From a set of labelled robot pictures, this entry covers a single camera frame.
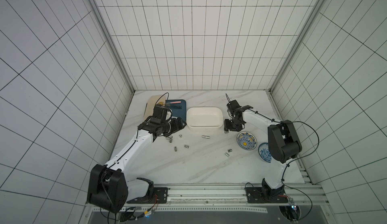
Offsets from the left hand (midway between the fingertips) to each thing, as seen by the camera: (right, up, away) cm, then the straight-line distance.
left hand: (179, 129), depth 82 cm
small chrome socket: (+29, -14, +6) cm, 33 cm away
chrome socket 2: (-3, -13, +6) cm, 14 cm away
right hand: (+27, -2, +13) cm, 30 cm away
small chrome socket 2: (+28, -16, +4) cm, 32 cm away
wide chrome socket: (-7, -9, +10) cm, 15 cm away
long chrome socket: (+17, -7, +10) cm, 21 cm away
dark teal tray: (-5, +8, +22) cm, 24 cm away
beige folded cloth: (-24, +15, +27) cm, 39 cm away
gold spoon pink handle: (-4, +15, +29) cm, 33 cm away
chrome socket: (+4, -12, +8) cm, 15 cm away
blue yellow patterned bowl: (+41, -9, +9) cm, 43 cm away
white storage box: (+14, +4, +19) cm, 24 cm away
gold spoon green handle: (-7, +12, +27) cm, 31 cm away
